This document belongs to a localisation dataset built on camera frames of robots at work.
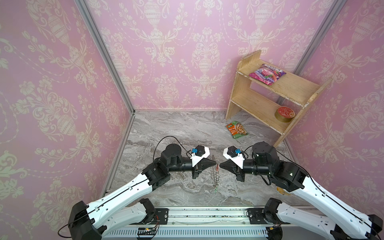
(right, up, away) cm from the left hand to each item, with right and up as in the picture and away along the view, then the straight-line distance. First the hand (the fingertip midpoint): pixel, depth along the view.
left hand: (214, 165), depth 61 cm
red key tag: (+1, -1, +1) cm, 2 cm away
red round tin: (+43, +22, +24) cm, 54 cm away
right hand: (+4, 0, +2) cm, 4 cm away
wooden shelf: (+45, +29, +33) cm, 63 cm away
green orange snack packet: (+22, +13, +47) cm, 54 cm away
